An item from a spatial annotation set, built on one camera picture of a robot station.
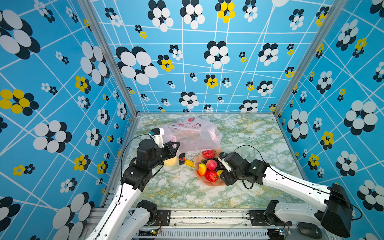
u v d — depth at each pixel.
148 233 0.71
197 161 0.89
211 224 0.72
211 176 0.80
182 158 0.94
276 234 0.69
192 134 1.07
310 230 0.68
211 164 0.80
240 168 0.59
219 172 0.79
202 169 0.81
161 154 0.59
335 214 0.38
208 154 0.89
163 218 0.74
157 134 0.63
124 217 0.45
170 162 0.90
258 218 0.72
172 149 0.60
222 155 0.71
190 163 0.91
